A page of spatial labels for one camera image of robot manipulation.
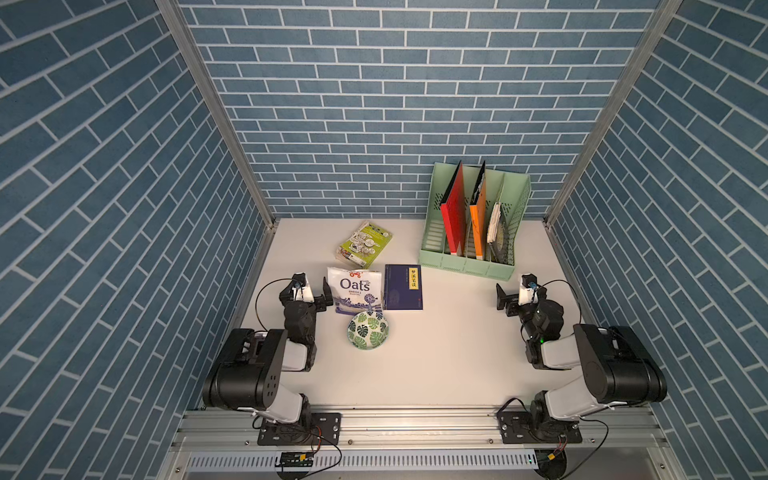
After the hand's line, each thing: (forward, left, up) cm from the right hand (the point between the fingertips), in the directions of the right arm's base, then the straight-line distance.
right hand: (517, 283), depth 91 cm
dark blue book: (+2, +35, -9) cm, 37 cm away
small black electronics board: (-48, +58, -12) cm, 76 cm away
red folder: (+11, +22, +18) cm, 30 cm away
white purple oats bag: (-9, +48, +3) cm, 49 cm away
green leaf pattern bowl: (-15, +45, -8) cm, 48 cm away
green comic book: (+17, +51, -6) cm, 54 cm away
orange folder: (+11, +14, +17) cm, 25 cm away
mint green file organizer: (+31, +1, +9) cm, 32 cm away
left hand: (-5, +61, +3) cm, 62 cm away
